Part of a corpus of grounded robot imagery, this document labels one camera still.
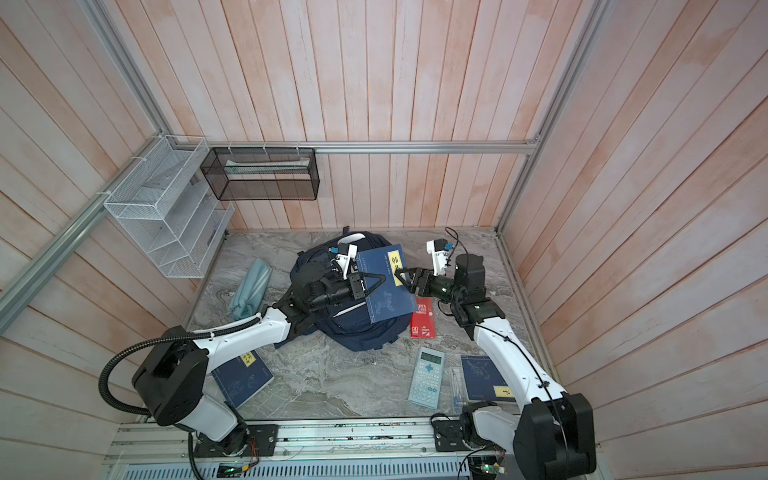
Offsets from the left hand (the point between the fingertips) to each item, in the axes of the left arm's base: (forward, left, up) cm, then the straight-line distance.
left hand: (385, 284), depth 74 cm
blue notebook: (-16, +40, -24) cm, 50 cm away
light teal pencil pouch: (+13, +44, -19) cm, 50 cm away
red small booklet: (+2, -12, -25) cm, 28 cm away
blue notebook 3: (-16, -28, -25) cm, 41 cm away
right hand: (+4, -5, -1) cm, 6 cm away
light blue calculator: (-15, -12, -24) cm, 31 cm away
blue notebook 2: (-2, -2, -3) cm, 4 cm away
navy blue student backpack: (-1, +12, -22) cm, 25 cm away
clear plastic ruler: (-19, -20, -24) cm, 36 cm away
